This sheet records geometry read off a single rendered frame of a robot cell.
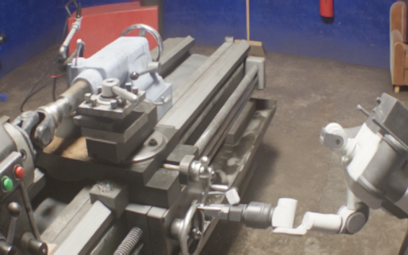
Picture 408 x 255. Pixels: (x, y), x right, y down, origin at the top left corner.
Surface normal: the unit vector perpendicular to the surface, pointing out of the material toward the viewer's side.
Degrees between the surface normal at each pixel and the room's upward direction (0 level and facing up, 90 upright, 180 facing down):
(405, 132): 74
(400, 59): 90
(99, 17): 90
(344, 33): 90
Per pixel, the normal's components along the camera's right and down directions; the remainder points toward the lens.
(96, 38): 0.04, 0.42
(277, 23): -0.31, 0.41
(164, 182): -0.03, -0.91
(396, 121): -0.12, 0.15
